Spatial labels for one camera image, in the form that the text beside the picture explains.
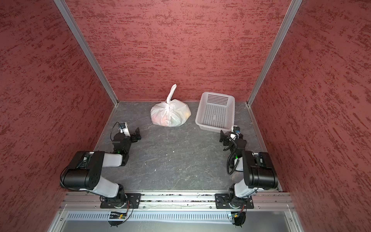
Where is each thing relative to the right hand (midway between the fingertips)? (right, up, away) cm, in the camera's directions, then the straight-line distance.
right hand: (227, 131), depth 92 cm
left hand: (-64, 0, +1) cm, 64 cm away
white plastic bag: (-39, +12, +9) cm, 42 cm away
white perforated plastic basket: (-4, +13, +21) cm, 25 cm away
